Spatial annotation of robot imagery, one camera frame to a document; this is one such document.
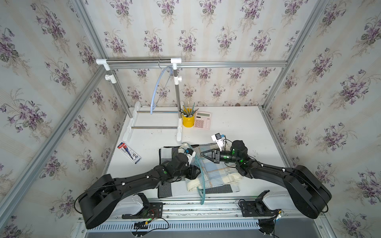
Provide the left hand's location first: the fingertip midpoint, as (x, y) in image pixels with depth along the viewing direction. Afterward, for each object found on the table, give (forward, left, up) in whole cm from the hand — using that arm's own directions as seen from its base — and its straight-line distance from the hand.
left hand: (201, 173), depth 79 cm
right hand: (+6, -1, +10) cm, 11 cm away
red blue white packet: (+20, +50, -6) cm, 54 cm away
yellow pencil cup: (+38, +7, -3) cm, 39 cm away
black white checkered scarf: (-6, +14, -6) cm, 16 cm away
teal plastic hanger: (-2, -1, 0) cm, 2 cm away
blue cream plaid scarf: (+1, -7, -3) cm, 7 cm away
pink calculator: (+42, -4, -5) cm, 43 cm away
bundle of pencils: (+43, +8, +3) cm, 44 cm away
